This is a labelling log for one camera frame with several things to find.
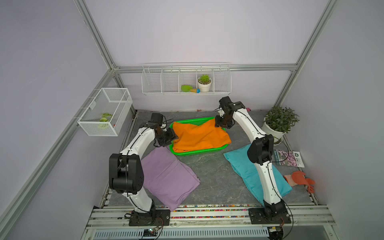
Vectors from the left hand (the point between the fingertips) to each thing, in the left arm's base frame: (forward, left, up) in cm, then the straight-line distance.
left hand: (176, 139), depth 88 cm
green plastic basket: (+17, -13, -5) cm, 22 cm away
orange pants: (+5, -18, -6) cm, 20 cm away
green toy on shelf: (+32, -8, +12) cm, 35 cm away
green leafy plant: (+4, -63, +8) cm, 64 cm away
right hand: (+12, -28, -2) cm, 30 cm away
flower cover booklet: (-11, -70, -12) cm, 72 cm away
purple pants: (-20, +5, -13) cm, 24 cm away
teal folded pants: (-18, -41, -11) cm, 46 cm away
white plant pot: (+1, -64, -3) cm, 64 cm away
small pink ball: (+35, -58, -14) cm, 70 cm away
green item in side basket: (+7, +35, +15) cm, 39 cm away
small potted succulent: (+27, -19, +19) cm, 39 cm away
